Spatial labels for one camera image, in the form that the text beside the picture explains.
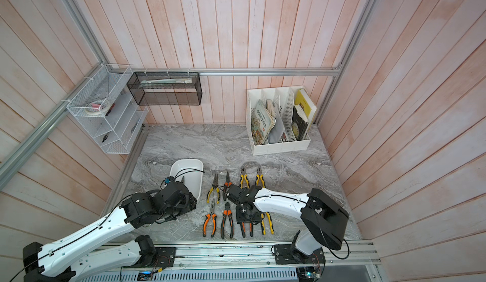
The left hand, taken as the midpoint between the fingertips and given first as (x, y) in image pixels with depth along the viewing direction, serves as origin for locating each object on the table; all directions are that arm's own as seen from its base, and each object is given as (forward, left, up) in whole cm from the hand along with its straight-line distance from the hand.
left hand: (189, 207), depth 74 cm
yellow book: (+53, -53, +14) cm, 76 cm away
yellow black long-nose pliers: (+15, -8, -12) cm, 21 cm away
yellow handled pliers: (+21, -30, -11) cm, 38 cm away
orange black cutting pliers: (+2, -15, -11) cm, 18 cm away
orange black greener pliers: (0, -9, -12) cm, 15 cm away
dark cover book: (+42, -51, +6) cm, 67 cm away
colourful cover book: (+46, -32, +3) cm, 56 cm away
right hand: (-1, -22, -12) cm, 25 cm away
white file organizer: (+41, -40, +9) cm, 58 cm away
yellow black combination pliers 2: (-4, -30, -11) cm, 32 cm away
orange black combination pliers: (-5, -22, -12) cm, 25 cm away
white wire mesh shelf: (+27, +33, +16) cm, 45 cm away
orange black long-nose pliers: (+16, -14, -11) cm, 23 cm away
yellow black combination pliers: (+20, -22, -11) cm, 32 cm away
